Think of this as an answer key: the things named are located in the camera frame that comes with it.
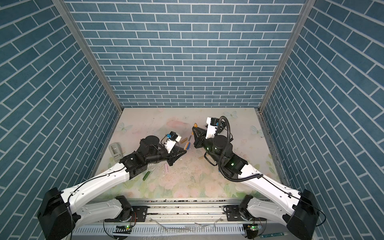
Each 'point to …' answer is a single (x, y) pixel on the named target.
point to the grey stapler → (116, 151)
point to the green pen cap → (146, 175)
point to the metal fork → (275, 234)
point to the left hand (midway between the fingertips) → (185, 151)
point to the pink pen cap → (166, 167)
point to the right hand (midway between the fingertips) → (191, 127)
